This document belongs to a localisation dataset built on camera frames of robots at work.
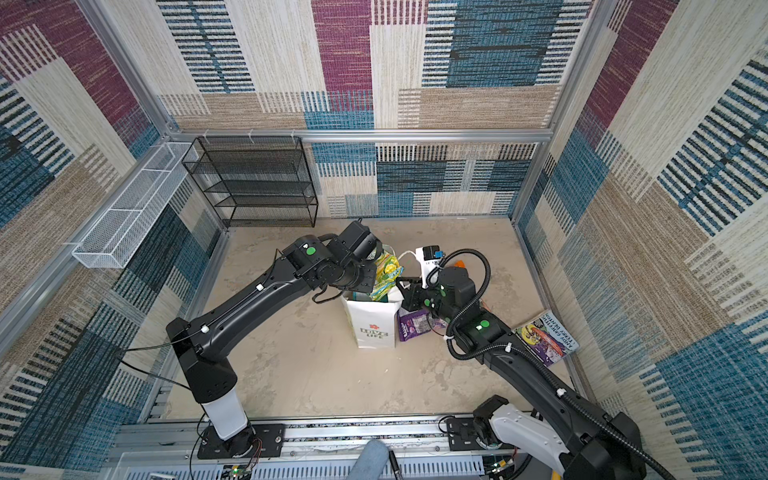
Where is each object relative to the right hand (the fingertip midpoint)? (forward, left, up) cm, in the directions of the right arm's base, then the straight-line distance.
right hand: (395, 286), depth 74 cm
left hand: (+2, +6, +2) cm, 6 cm away
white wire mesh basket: (+8, +65, +11) cm, 67 cm away
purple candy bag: (+1, -7, -22) cm, 23 cm away
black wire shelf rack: (+51, +49, -6) cm, 71 cm away
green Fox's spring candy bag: (+2, +2, +4) cm, 4 cm away
